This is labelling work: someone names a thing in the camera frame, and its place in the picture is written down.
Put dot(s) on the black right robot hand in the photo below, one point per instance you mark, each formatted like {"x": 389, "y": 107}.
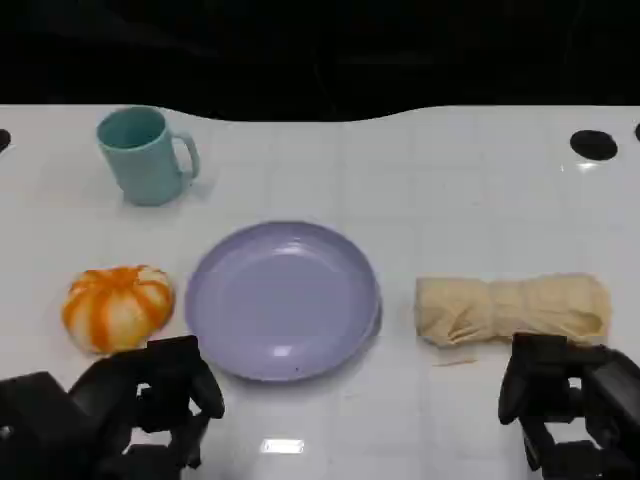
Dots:
{"x": 600, "y": 400}

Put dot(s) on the orange and white bread roll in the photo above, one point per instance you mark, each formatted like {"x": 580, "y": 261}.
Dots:
{"x": 117, "y": 310}

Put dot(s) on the black backdrop cloth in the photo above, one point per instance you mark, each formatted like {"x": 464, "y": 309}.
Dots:
{"x": 300, "y": 50}

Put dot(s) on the lilac plate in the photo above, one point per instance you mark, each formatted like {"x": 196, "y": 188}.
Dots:
{"x": 280, "y": 305}

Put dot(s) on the pale green mug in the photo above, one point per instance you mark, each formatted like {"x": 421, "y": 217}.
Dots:
{"x": 145, "y": 170}

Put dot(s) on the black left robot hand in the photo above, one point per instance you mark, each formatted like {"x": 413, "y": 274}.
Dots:
{"x": 100, "y": 415}

